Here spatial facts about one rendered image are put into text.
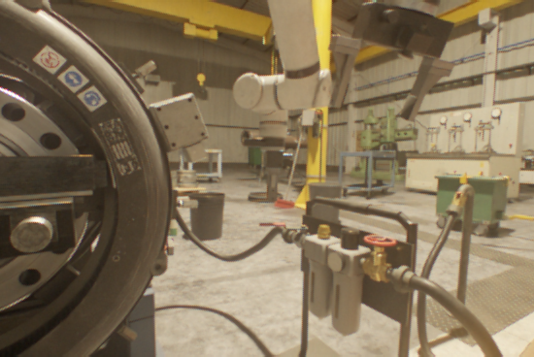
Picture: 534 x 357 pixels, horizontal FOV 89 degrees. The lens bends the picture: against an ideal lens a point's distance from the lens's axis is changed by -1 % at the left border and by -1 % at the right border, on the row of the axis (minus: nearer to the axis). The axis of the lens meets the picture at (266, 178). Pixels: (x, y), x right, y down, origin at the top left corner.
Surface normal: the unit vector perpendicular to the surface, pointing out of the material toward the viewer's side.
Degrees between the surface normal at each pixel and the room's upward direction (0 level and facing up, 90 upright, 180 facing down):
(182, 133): 90
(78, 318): 90
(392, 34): 113
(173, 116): 90
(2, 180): 90
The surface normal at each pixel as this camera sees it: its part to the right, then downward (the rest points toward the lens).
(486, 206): -0.80, 0.03
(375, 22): 0.09, 0.47
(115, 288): 0.55, 0.07
